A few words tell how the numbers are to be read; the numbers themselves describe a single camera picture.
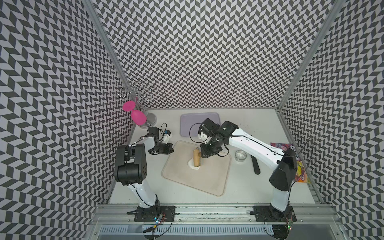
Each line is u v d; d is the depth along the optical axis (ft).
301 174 2.77
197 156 2.72
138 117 3.16
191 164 2.87
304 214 2.46
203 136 2.40
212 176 2.78
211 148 2.17
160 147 2.75
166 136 2.94
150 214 2.18
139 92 3.01
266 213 2.37
